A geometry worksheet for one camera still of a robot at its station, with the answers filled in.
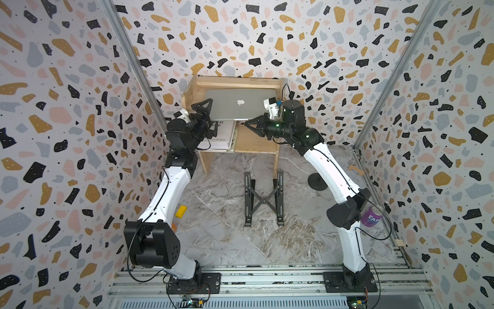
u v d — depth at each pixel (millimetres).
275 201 976
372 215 828
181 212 926
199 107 635
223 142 849
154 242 421
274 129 647
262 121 648
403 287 747
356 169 1158
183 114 677
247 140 947
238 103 765
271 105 688
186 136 551
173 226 900
